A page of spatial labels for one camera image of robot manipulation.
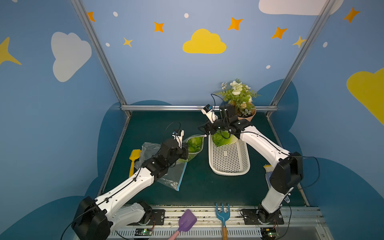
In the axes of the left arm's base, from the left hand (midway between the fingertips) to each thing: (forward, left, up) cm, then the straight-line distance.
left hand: (191, 143), depth 77 cm
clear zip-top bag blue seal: (-11, +10, -20) cm, 25 cm away
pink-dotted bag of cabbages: (-3, -1, -8) cm, 8 cm away
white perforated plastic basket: (+2, -26, -22) cm, 34 cm away
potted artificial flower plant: (+32, -31, +6) cm, 45 cm away
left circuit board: (-38, +22, -21) cm, 48 cm away
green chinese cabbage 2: (+1, -17, +5) cm, 18 cm away
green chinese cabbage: (+7, -2, -12) cm, 14 cm away
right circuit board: (-36, -39, -22) cm, 58 cm away
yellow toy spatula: (+3, +37, -20) cm, 42 cm away
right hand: (+13, -8, +2) cm, 15 cm away
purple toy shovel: (-33, +1, -20) cm, 39 cm away
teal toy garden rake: (-30, -17, -20) cm, 40 cm away
